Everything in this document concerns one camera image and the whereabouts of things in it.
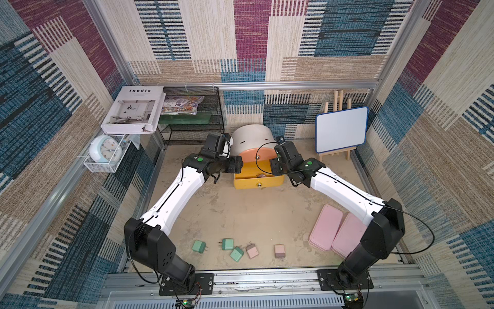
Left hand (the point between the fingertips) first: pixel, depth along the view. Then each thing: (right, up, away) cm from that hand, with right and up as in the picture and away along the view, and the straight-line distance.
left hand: (234, 161), depth 81 cm
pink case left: (+39, -29, +4) cm, 49 cm away
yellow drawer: (+9, -6, +11) cm, 16 cm away
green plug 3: (+1, -37, -2) cm, 38 cm away
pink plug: (+12, -7, +9) cm, 16 cm away
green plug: (-15, -35, 0) cm, 38 cm away
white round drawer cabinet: (+7, +12, +10) cm, 17 cm away
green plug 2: (-3, -34, 0) cm, 35 cm away
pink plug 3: (+18, -37, -1) cm, 41 cm away
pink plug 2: (+7, -36, -1) cm, 37 cm away
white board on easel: (+54, +16, +22) cm, 60 cm away
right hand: (+18, +1, +3) cm, 18 cm away
